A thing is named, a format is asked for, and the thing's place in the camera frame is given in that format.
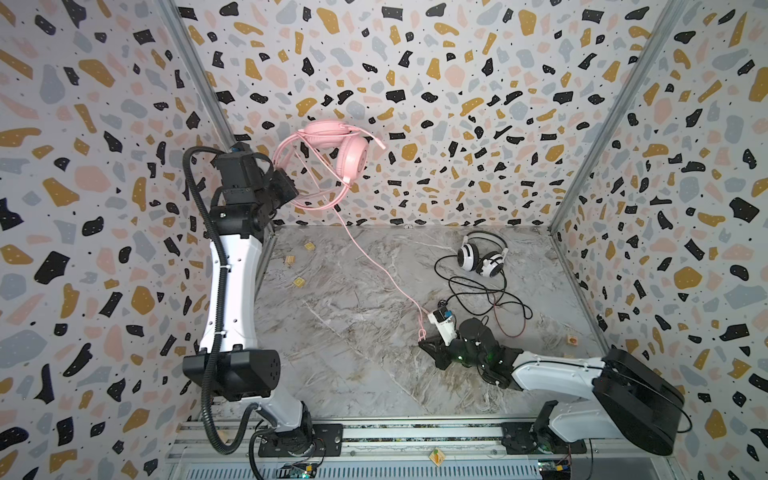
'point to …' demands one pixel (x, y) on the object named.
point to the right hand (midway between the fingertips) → (416, 339)
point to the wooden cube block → (571, 340)
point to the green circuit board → (305, 475)
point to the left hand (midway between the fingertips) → (291, 171)
